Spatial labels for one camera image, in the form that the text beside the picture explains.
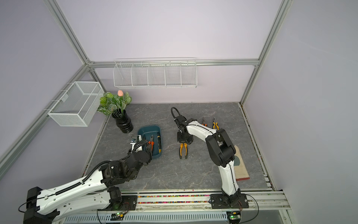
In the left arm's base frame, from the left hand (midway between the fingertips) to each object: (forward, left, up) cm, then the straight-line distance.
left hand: (147, 147), depth 74 cm
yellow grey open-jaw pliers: (+5, -18, -17) cm, 26 cm away
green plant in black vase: (+28, +21, +5) cm, 36 cm away
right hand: (+13, -20, -17) cm, 29 cm away
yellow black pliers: (+25, -45, -18) cm, 55 cm away
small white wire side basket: (+29, +43, +7) cm, 52 cm away
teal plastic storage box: (+22, +6, -19) cm, 30 cm away
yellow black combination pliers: (+9, -4, -14) cm, 18 cm away
